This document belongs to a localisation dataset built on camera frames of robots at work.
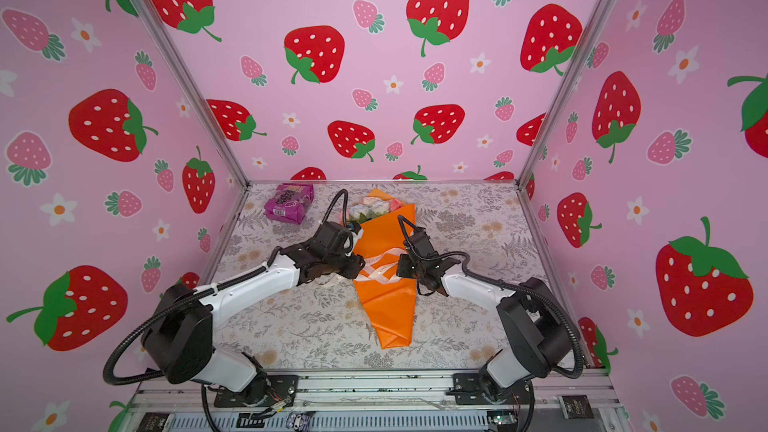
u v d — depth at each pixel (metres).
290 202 1.07
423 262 0.69
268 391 0.72
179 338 0.43
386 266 0.93
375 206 1.04
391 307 0.85
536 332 0.44
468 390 0.74
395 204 1.10
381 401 0.73
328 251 0.66
